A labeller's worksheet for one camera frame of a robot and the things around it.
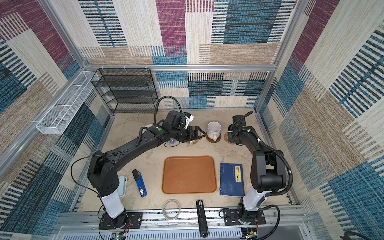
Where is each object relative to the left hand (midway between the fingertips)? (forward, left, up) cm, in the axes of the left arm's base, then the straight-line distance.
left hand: (202, 134), depth 78 cm
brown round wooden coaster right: (+10, -8, -20) cm, 24 cm away
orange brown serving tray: (-12, +7, -22) cm, 27 cm away
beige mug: (+6, +5, -17) cm, 18 cm away
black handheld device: (-38, +1, -18) cm, 42 cm away
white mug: (+15, -9, -16) cm, 23 cm away
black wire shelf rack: (+44, +52, -5) cm, 68 cm away
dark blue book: (-16, -17, -22) cm, 32 cm away
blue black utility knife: (-17, +34, -21) cm, 43 cm away
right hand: (+6, -21, -14) cm, 27 cm away
